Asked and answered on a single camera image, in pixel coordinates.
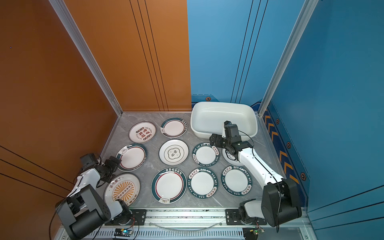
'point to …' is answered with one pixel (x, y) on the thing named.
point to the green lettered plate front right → (236, 180)
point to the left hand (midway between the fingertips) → (117, 164)
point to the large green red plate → (168, 185)
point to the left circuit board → (124, 232)
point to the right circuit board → (257, 231)
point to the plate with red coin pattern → (142, 132)
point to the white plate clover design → (173, 152)
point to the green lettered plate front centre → (203, 183)
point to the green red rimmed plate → (132, 157)
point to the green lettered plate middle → (205, 155)
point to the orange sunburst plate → (126, 187)
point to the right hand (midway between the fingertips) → (215, 139)
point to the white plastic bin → (207, 118)
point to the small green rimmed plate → (173, 127)
